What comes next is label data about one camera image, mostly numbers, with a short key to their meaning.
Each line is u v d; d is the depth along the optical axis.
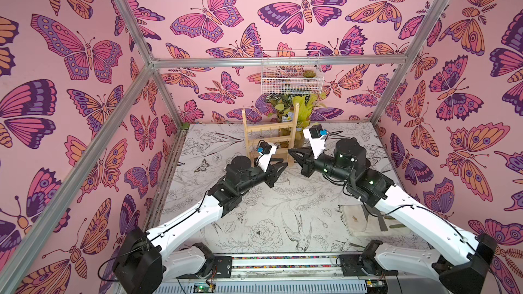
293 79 1.06
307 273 0.73
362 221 0.84
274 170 0.65
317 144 0.56
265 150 0.60
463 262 0.39
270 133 1.17
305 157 0.59
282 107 0.92
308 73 0.92
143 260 0.39
